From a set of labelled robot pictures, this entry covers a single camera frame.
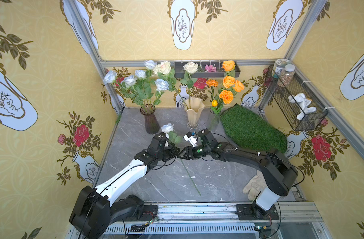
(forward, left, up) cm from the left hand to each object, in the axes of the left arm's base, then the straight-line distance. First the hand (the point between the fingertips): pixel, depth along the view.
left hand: (176, 147), depth 83 cm
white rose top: (+3, -1, +5) cm, 6 cm away
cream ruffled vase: (+19, -11, +7) cm, 24 cm away
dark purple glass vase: (+20, +16, -7) cm, 27 cm away
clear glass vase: (+22, -26, -4) cm, 34 cm away
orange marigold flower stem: (+31, -22, +20) cm, 43 cm away
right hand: (-2, -4, 0) cm, 5 cm away
